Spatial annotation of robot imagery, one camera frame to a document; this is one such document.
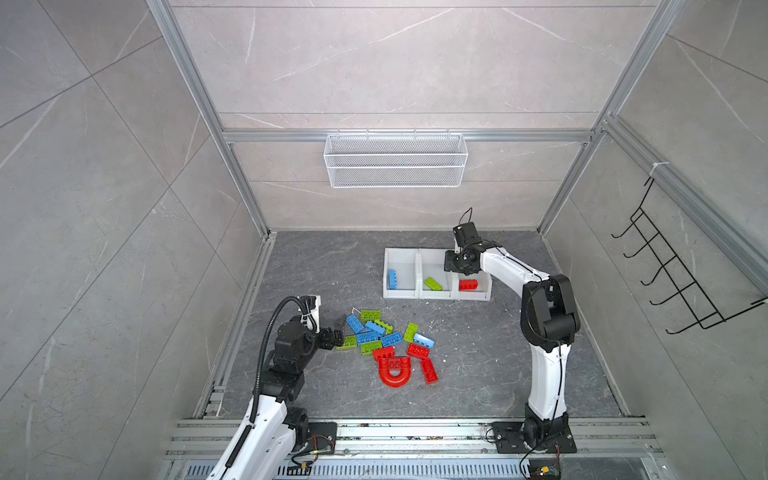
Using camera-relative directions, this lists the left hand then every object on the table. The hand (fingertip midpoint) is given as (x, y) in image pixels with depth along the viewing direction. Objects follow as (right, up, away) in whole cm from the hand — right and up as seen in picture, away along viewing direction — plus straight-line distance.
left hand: (327, 309), depth 81 cm
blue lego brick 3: (+18, -11, +9) cm, 23 cm away
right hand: (+38, +13, +21) cm, 46 cm away
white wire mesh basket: (+19, +48, +19) cm, 55 cm away
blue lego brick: (+6, -7, +12) cm, 15 cm away
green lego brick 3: (+11, -5, +14) cm, 19 cm away
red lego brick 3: (+26, -14, +5) cm, 30 cm away
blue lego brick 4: (+10, -10, +8) cm, 16 cm away
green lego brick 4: (+5, -12, +8) cm, 15 cm away
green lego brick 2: (+24, -9, +10) cm, 27 cm away
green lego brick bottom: (+11, -13, +7) cm, 18 cm away
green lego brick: (+32, +4, +21) cm, 39 cm away
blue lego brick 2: (+18, +5, +20) cm, 28 cm away
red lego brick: (+44, +4, +20) cm, 49 cm away
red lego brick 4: (+17, -14, +5) cm, 22 cm away
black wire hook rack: (+80, +3, -23) cm, 83 cm away
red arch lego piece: (+19, -19, +3) cm, 27 cm away
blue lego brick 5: (+12, -7, +10) cm, 17 cm away
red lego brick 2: (+29, -18, +3) cm, 34 cm away
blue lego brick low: (+27, -11, +7) cm, 30 cm away
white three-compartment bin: (+25, +9, +19) cm, 33 cm away
